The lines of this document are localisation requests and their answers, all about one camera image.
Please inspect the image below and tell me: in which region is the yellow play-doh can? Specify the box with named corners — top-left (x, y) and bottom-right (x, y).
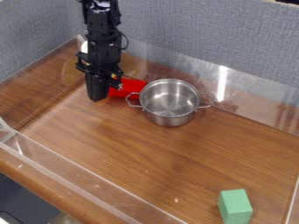
top-left (80, 41), bottom-right (88, 53)

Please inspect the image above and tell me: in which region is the green foam block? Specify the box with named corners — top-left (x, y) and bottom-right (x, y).
top-left (218, 189), bottom-right (253, 224)

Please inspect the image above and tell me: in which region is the clear acrylic table barrier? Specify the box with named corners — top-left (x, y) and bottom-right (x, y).
top-left (0, 37), bottom-right (299, 224)

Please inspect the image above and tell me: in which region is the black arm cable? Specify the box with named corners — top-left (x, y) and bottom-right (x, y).
top-left (114, 27), bottom-right (130, 51)

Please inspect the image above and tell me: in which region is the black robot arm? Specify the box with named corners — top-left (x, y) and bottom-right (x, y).
top-left (76, 0), bottom-right (124, 102)

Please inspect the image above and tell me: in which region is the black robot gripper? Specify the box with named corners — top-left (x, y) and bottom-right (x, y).
top-left (76, 36), bottom-right (124, 102)

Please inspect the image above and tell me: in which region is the red rectangular block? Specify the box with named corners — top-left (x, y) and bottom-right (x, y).
top-left (108, 78), bottom-right (146, 98)

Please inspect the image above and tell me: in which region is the small steel pot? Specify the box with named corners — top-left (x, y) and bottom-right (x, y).
top-left (125, 79), bottom-right (210, 127)

